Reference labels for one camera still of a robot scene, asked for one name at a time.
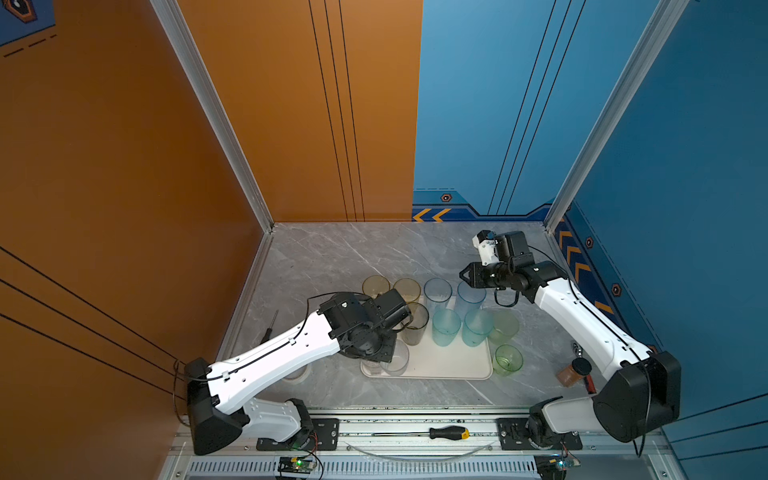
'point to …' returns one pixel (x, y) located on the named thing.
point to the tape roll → (299, 376)
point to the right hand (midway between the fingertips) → (462, 273)
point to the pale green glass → (506, 324)
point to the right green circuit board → (554, 467)
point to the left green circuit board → (296, 465)
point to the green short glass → (507, 360)
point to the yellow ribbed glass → (373, 285)
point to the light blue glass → (437, 293)
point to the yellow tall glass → (408, 288)
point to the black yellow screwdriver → (440, 433)
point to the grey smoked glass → (414, 333)
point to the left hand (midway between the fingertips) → (387, 351)
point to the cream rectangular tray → (429, 361)
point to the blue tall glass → (469, 298)
